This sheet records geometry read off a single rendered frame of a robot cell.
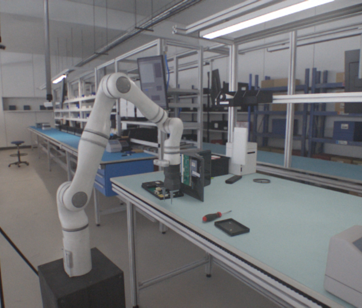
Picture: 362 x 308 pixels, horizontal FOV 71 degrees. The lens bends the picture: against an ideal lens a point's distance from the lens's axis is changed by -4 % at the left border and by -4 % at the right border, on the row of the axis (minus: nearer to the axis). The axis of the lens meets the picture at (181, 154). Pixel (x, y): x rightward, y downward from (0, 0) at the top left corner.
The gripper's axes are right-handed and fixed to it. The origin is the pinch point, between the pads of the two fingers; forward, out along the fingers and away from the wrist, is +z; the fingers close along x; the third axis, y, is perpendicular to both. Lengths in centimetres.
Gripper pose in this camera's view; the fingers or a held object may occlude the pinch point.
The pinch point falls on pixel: (167, 202)
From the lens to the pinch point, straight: 123.6
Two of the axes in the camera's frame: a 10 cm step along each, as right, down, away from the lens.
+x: -6.6, -1.2, 7.4
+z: 0.0, 9.9, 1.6
